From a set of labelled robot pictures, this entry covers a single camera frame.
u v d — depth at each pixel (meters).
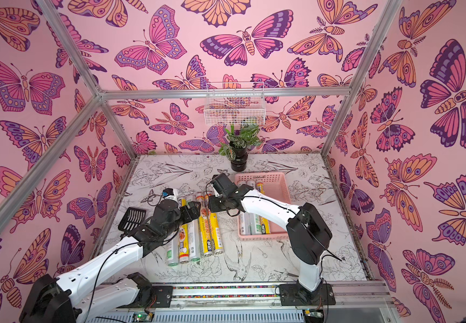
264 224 0.88
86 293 0.43
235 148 0.96
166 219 0.62
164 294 0.74
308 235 0.47
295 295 0.74
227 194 0.66
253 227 0.87
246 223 0.88
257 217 0.90
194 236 0.85
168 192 0.73
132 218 0.95
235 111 1.06
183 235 0.85
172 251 0.81
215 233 0.85
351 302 0.73
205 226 0.88
